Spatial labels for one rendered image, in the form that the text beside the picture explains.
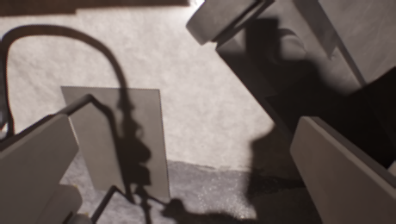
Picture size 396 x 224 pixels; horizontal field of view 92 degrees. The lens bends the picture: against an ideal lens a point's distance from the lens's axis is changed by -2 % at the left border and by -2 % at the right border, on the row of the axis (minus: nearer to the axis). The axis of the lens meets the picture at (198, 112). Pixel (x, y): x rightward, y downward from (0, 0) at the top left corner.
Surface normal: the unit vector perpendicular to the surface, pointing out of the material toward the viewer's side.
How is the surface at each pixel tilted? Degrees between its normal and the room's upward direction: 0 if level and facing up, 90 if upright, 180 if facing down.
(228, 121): 0
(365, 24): 0
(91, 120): 0
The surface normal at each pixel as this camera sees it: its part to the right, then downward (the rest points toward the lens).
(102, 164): -0.12, 0.44
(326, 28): 0.43, -0.08
